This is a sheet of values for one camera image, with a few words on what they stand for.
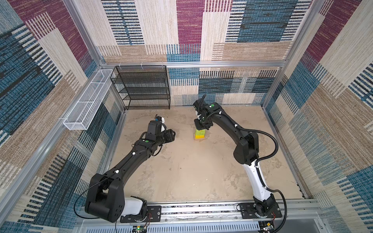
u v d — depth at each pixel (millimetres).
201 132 962
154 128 648
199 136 997
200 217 729
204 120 680
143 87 1091
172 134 794
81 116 706
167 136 760
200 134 984
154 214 733
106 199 410
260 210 652
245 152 577
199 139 1012
